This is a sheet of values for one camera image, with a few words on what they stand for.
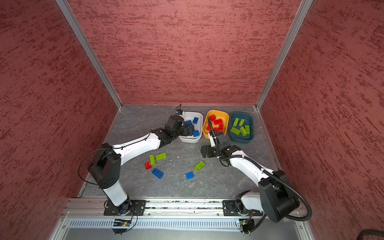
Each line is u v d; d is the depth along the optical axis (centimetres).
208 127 106
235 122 107
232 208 74
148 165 87
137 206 75
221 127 103
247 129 105
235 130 103
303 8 71
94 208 76
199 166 89
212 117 111
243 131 103
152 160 89
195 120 108
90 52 88
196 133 99
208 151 77
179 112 76
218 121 106
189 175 87
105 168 46
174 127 68
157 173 85
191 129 79
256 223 71
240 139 99
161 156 92
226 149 63
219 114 111
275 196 46
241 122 107
